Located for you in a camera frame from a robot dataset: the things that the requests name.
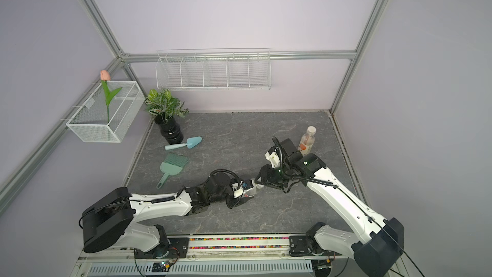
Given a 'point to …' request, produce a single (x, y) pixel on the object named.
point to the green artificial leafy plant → (161, 102)
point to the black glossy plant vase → (170, 129)
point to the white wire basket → (90, 122)
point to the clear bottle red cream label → (307, 141)
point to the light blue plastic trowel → (191, 143)
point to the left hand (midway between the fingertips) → (249, 189)
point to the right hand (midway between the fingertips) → (259, 181)
